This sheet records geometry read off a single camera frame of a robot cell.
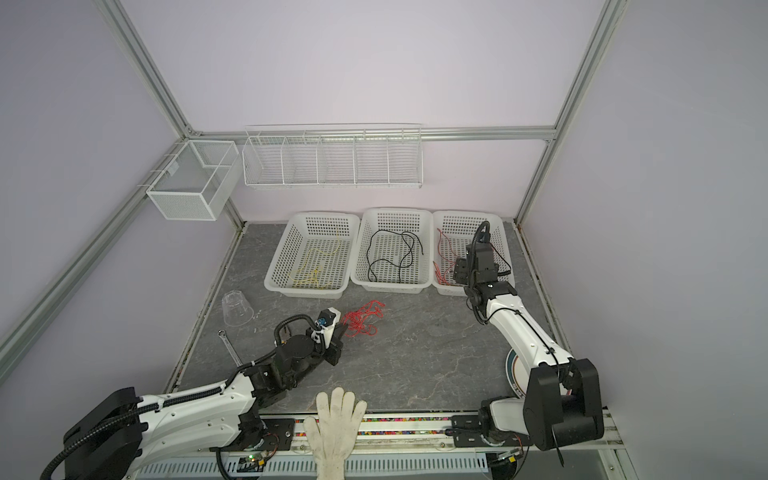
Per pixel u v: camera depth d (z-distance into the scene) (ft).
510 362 2.76
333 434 2.42
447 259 3.57
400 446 2.42
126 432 1.36
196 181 3.16
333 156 3.27
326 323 2.22
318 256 3.60
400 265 3.45
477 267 2.11
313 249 3.67
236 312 3.15
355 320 2.90
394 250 3.67
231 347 2.91
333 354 2.34
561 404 1.36
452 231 3.45
